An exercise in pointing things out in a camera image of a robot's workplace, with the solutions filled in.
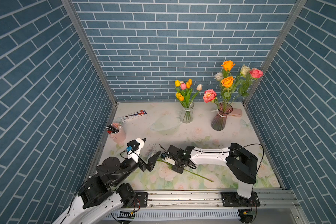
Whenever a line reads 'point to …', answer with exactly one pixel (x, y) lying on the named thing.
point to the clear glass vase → (186, 115)
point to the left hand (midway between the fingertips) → (156, 147)
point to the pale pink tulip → (199, 87)
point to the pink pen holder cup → (116, 132)
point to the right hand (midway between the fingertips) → (176, 165)
